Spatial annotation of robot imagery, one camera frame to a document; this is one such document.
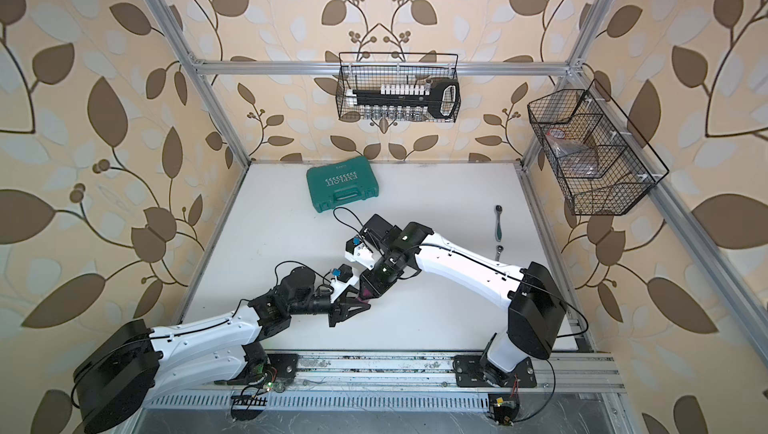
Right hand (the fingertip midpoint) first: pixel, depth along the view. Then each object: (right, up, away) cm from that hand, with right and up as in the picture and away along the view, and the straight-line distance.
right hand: (365, 292), depth 74 cm
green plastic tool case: (-14, +28, +34) cm, 46 cm away
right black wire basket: (+58, +33, -2) cm, 67 cm away
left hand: (0, -2, +1) cm, 2 cm away
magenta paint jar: (+1, 0, -2) cm, 2 cm away
